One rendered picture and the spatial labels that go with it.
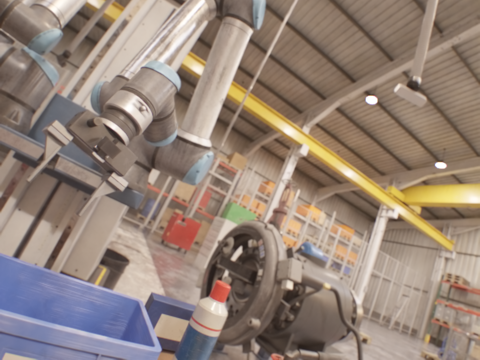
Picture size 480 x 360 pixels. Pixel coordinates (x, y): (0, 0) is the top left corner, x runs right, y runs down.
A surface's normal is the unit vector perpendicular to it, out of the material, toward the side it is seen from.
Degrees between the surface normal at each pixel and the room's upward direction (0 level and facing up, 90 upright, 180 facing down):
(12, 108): 70
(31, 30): 105
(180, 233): 90
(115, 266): 93
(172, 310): 95
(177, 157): 114
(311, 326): 109
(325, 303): 78
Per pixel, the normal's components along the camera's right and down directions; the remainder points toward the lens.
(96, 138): 0.82, 0.01
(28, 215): 0.37, -0.10
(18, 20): 0.49, 0.40
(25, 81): 0.68, 0.10
